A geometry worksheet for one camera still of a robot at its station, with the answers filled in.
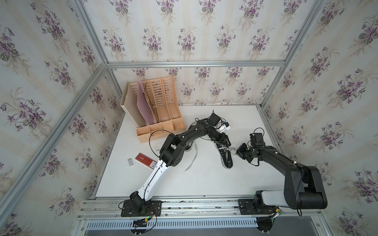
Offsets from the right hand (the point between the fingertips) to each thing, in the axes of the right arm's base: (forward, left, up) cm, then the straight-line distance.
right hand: (237, 151), depth 91 cm
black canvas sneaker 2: (-14, +33, +30) cm, 47 cm away
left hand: (+3, +6, +4) cm, 8 cm away
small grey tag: (-8, +66, -1) cm, 67 cm away
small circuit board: (-38, +53, -4) cm, 65 cm away
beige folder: (+17, +65, +26) cm, 72 cm away
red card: (-7, +57, 0) cm, 57 cm away
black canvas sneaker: (-1, +8, 0) cm, 8 cm away
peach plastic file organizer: (+23, +46, +4) cm, 52 cm away
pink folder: (+17, +57, +24) cm, 64 cm away
